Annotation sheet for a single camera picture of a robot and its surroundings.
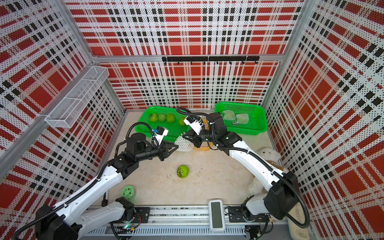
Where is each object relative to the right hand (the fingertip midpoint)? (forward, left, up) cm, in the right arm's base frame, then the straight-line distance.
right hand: (186, 135), depth 72 cm
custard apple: (-10, +4, -21) cm, 24 cm away
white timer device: (-30, -14, -23) cm, 41 cm away
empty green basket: (+30, -50, -28) cm, 64 cm away
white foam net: (-3, +1, -3) cm, 4 cm away
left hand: (-3, +4, -4) cm, 7 cm away
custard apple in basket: (+33, +29, -23) cm, 50 cm away
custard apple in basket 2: (+31, +15, -22) cm, 41 cm away
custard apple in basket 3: (+28, +7, -23) cm, 37 cm away
